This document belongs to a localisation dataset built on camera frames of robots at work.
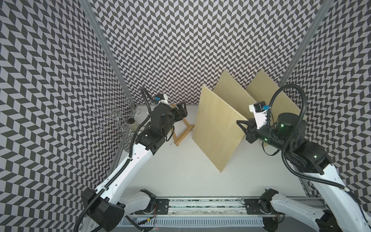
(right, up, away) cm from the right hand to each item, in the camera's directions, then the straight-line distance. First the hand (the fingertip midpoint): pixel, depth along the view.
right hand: (239, 124), depth 60 cm
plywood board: (-9, -3, +5) cm, 10 cm away
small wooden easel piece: (-30, -12, +31) cm, 45 cm away
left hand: (-26, +8, +10) cm, 29 cm away
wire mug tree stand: (-74, +7, +48) cm, 88 cm away
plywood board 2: (+4, +20, +31) cm, 37 cm away
